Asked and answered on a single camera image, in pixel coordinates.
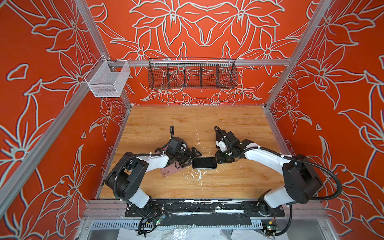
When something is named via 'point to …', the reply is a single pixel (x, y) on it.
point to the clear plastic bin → (107, 78)
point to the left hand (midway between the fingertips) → (198, 157)
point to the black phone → (204, 163)
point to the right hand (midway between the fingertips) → (213, 160)
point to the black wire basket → (192, 73)
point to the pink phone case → (171, 169)
